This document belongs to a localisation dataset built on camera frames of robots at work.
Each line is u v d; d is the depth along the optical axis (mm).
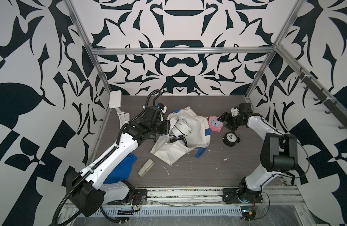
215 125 996
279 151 517
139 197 743
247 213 712
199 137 864
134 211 708
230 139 919
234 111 885
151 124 556
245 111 744
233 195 730
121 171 826
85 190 373
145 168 809
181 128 878
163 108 686
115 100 869
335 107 550
